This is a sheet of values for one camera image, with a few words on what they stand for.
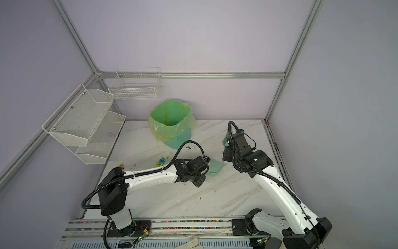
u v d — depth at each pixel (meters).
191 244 0.70
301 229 0.37
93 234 0.73
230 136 0.51
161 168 0.53
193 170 0.62
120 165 0.93
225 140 0.88
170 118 1.05
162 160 0.98
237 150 0.52
